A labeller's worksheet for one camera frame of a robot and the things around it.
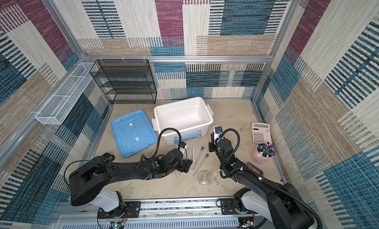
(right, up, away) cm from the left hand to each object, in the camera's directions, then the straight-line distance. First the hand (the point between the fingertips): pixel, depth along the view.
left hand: (187, 157), depth 84 cm
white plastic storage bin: (-3, +20, +24) cm, 31 cm away
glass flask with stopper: (+9, -8, -7) cm, 14 cm away
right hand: (+14, +12, +1) cm, 19 cm away
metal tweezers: (-7, -10, +1) cm, 12 cm away
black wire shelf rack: (-46, +48, +25) cm, 71 cm away
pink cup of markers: (+41, +4, -4) cm, 41 cm away
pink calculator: (+48, +12, +15) cm, 52 cm away
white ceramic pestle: (+4, -2, +1) cm, 4 cm away
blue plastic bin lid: (-37, +12, +18) cm, 43 cm away
